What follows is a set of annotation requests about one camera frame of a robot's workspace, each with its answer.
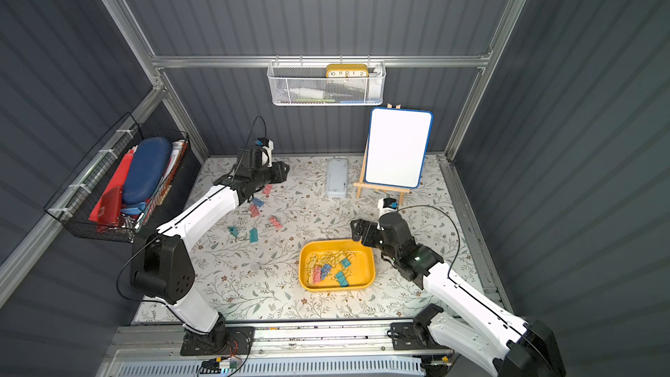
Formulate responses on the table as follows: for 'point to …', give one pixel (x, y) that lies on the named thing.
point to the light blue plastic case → (336, 178)
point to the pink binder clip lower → (275, 222)
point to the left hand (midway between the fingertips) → (285, 165)
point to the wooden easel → (401, 190)
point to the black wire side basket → (73, 209)
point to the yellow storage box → (333, 265)
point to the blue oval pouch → (146, 167)
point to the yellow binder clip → (311, 263)
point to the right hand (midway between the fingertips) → (366, 224)
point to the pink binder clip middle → (254, 210)
